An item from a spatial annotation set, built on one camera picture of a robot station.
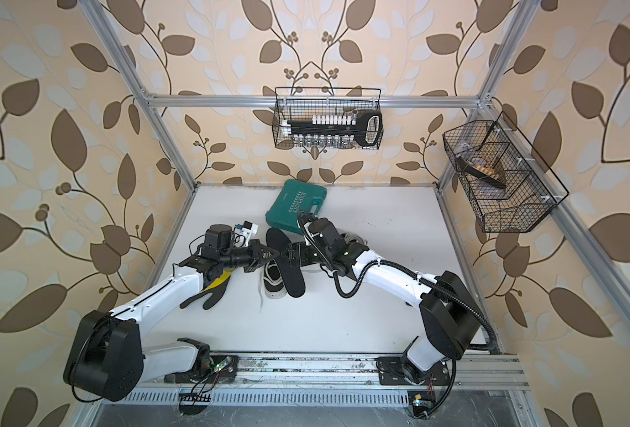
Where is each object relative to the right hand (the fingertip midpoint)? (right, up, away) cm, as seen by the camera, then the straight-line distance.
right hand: (292, 251), depth 82 cm
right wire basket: (+62, +17, -7) cm, 65 cm away
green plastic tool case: (-6, +13, +24) cm, 27 cm away
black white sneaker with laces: (-6, -10, +3) cm, 12 cm away
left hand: (-5, 0, -2) cm, 5 cm away
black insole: (0, -7, -5) cm, 8 cm away
